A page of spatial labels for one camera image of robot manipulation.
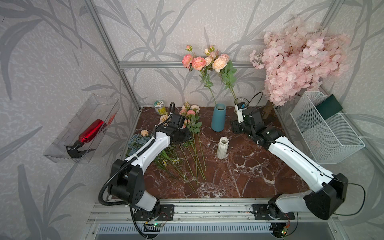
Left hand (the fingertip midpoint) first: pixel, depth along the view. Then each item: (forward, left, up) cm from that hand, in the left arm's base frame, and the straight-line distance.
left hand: (190, 136), depth 86 cm
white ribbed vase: (-7, -19, -3) cm, 20 cm away
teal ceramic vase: (+15, -18, -1) cm, 23 cm away
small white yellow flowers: (-10, +8, -11) cm, 17 cm away
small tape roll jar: (+32, +26, -7) cm, 42 cm away
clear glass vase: (+27, -33, +5) cm, 43 cm away
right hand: (+3, -24, +12) cm, 27 cm away
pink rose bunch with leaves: (+17, -1, -9) cm, 19 cm away
